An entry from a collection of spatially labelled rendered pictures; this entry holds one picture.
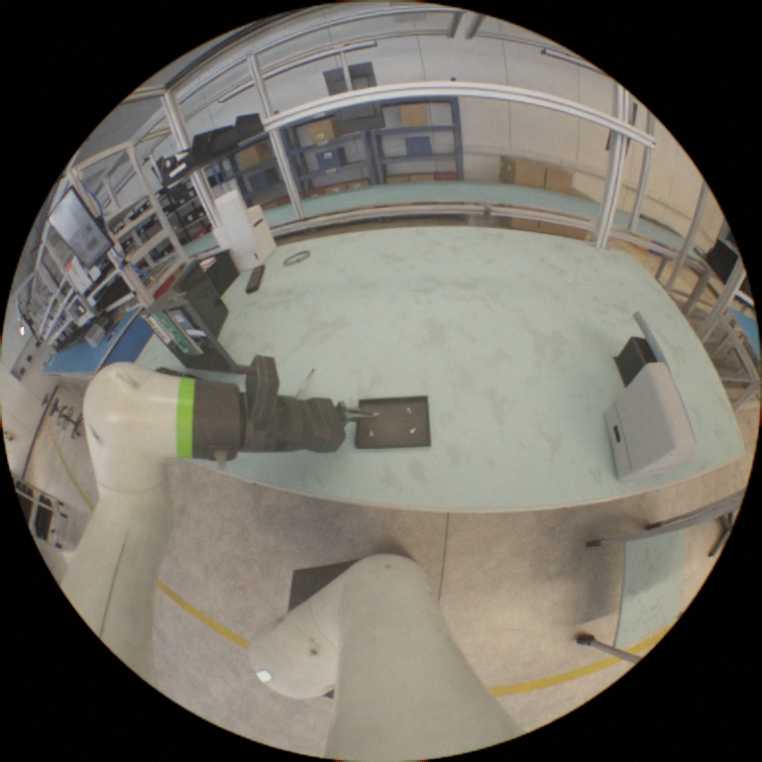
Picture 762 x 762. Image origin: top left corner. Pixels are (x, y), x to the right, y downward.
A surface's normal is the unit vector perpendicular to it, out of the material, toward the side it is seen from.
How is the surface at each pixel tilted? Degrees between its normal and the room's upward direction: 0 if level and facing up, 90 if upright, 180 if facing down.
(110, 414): 58
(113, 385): 45
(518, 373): 0
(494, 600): 0
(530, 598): 0
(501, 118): 90
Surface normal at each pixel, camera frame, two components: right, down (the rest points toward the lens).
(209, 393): 0.55, -0.67
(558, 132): -0.14, 0.82
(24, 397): 0.98, 0.02
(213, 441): 0.61, 0.31
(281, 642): -0.30, -0.74
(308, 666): -0.04, -0.50
